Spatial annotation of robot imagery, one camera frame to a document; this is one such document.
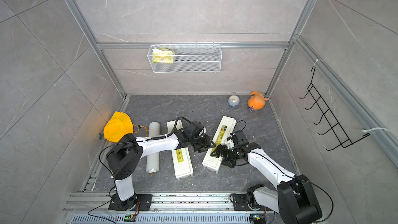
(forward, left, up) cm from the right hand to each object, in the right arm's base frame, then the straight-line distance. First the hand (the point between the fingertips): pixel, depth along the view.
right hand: (216, 158), depth 81 cm
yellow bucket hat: (+26, +63, -5) cm, 68 cm away
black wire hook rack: (-2, -50, +24) cm, 55 cm away
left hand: (+5, -1, +2) cm, 6 cm away
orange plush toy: (+41, -32, 0) cm, 52 cm away
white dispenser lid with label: (+18, -7, +2) cm, 19 cm away
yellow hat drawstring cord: (+24, +49, -5) cm, 55 cm away
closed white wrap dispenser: (-3, +18, +1) cm, 18 cm away
